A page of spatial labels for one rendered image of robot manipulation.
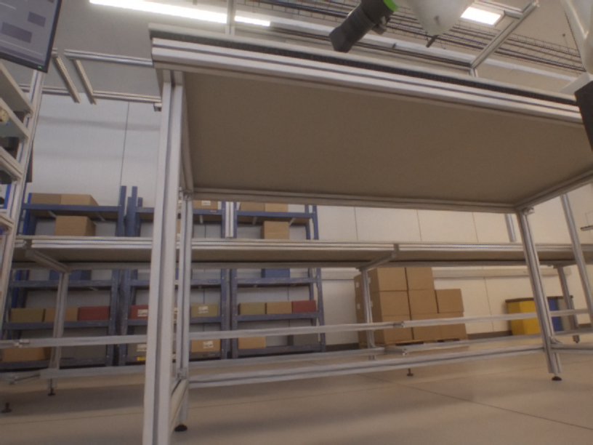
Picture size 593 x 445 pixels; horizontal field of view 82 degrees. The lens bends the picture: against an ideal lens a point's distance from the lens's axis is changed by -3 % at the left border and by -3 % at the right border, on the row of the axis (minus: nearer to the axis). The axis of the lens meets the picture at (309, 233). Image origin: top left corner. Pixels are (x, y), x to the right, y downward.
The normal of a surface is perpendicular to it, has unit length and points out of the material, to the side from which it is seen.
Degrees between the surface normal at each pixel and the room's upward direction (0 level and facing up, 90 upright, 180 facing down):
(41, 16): 101
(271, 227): 90
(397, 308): 90
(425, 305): 90
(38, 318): 90
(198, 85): 180
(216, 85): 180
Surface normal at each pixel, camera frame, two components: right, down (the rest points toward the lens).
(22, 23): 0.65, -0.05
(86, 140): 0.27, -0.27
